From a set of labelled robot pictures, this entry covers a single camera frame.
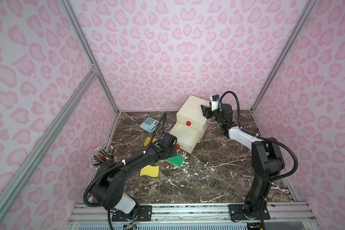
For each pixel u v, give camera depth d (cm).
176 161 90
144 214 73
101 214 74
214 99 78
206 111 82
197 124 86
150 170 86
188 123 88
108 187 43
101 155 81
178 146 88
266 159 50
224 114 72
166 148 65
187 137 93
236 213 73
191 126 89
